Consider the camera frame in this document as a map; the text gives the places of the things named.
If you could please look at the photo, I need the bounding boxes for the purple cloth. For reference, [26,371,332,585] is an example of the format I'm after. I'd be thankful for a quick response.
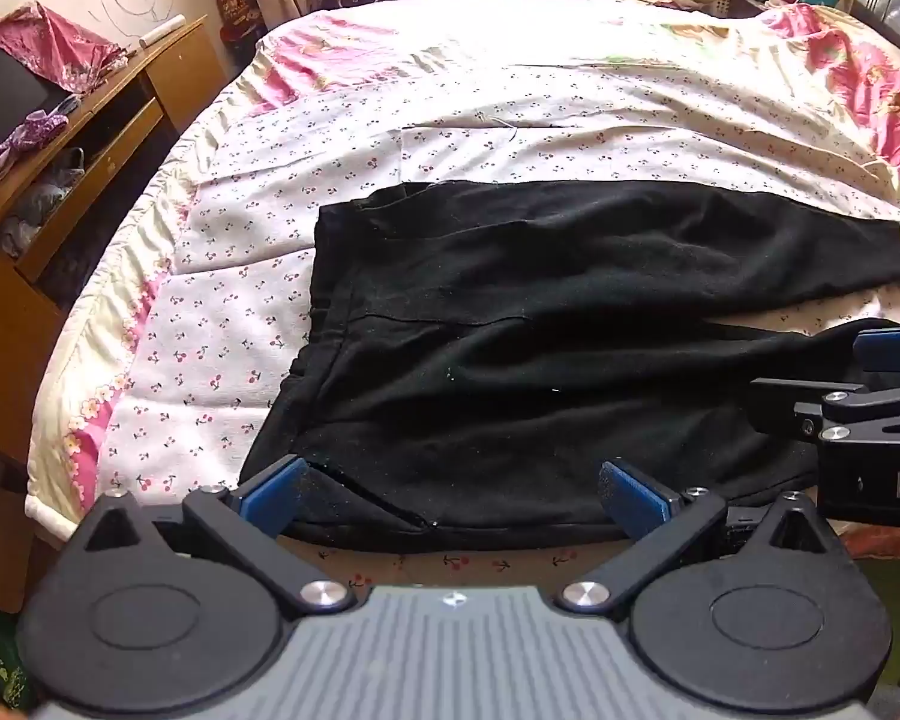
[0,94,80,185]

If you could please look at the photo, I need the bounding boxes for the pink floral quilt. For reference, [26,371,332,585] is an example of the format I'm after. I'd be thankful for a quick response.
[26,0,900,541]

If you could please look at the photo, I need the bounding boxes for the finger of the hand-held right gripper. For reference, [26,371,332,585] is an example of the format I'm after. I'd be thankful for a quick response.
[852,319,900,391]
[750,379,900,443]

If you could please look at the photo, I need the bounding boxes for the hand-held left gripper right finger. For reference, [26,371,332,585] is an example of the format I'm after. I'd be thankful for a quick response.
[555,460,845,616]

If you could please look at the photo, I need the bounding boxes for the pink floral cloth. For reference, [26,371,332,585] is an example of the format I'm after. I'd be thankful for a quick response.
[0,1,130,95]

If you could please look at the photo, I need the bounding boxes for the black monitor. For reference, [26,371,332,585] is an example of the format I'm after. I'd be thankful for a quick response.
[0,37,55,181]

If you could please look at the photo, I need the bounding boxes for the red bag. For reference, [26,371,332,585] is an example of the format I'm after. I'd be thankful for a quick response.
[216,0,265,42]

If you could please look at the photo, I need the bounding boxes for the wooden desk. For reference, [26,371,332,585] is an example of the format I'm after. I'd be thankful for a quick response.
[0,15,230,616]

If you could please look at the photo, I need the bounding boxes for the black pants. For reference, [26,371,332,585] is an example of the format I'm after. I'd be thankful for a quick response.
[241,180,900,550]

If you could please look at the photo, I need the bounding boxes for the white paper roll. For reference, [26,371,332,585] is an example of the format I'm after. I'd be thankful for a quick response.
[139,15,188,47]

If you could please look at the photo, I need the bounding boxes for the grey crumpled cloth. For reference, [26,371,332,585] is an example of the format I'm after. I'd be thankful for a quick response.
[0,146,87,256]

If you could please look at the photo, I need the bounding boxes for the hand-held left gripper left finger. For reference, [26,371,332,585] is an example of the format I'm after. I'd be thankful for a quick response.
[67,454,357,616]

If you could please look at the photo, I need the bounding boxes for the cherry print bed sheet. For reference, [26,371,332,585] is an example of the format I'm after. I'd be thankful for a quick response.
[105,101,900,593]

